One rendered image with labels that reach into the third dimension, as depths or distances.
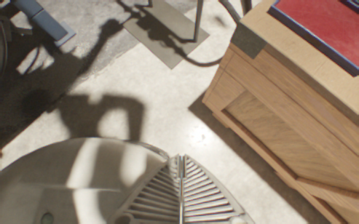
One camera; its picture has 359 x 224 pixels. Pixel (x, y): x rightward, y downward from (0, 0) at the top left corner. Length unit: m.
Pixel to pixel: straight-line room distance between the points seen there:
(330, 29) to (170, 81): 0.57
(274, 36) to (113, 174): 0.37
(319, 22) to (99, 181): 0.47
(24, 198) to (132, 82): 0.55
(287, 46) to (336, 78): 0.08
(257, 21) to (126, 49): 0.70
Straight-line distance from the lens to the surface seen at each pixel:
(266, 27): 0.27
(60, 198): 0.47
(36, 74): 1.08
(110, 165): 0.33
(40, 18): 1.03
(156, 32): 0.88
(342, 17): 0.36
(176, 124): 0.65
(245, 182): 0.72
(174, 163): 0.17
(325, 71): 0.28
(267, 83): 0.31
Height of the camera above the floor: 0.64
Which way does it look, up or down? 77 degrees down
